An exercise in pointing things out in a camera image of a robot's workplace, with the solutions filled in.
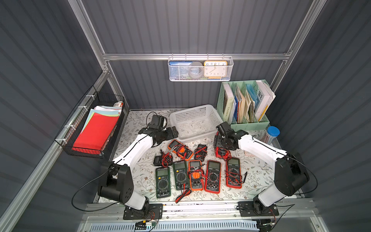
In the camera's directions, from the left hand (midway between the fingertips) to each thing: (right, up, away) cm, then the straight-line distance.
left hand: (170, 133), depth 87 cm
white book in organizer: (+61, +24, +5) cm, 66 cm away
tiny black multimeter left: (-4, -16, -1) cm, 17 cm away
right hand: (+33, -5, +2) cm, 33 cm away
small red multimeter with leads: (+31, -11, -3) cm, 33 cm away
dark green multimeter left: (-3, -28, -6) cm, 28 cm away
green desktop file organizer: (+47, +19, +8) cm, 52 cm away
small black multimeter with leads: (+19, -13, +6) cm, 23 cm away
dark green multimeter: (+7, -24, -3) cm, 25 cm away
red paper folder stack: (-31, +2, -22) cm, 38 cm away
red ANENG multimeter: (+25, -27, -6) cm, 37 cm away
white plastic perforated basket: (+17, +7, +25) cm, 31 cm away
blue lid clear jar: (+60, +1, -5) cm, 60 cm away
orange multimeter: (+15, -23, -5) cm, 28 cm away
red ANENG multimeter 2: (+37, -24, -6) cm, 45 cm away
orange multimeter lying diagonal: (+8, -12, +4) cm, 15 cm away
